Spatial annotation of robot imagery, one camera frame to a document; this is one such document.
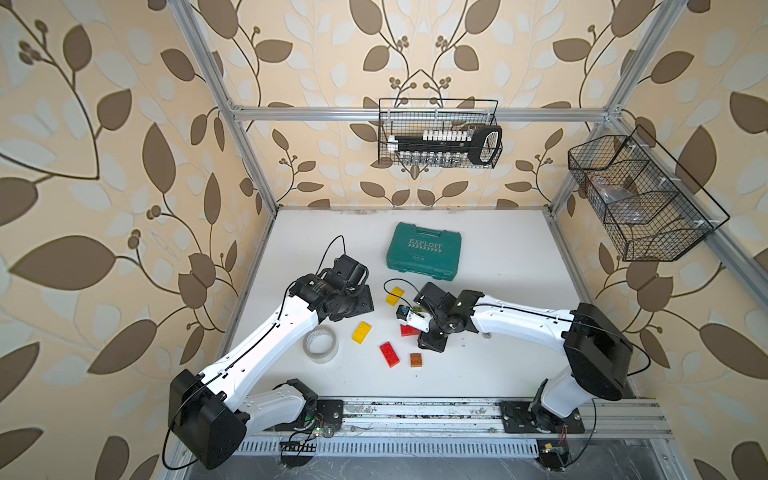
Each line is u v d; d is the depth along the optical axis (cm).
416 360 82
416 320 75
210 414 37
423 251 102
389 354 84
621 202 69
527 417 72
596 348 44
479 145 84
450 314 63
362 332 88
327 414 74
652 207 73
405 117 91
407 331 87
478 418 75
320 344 87
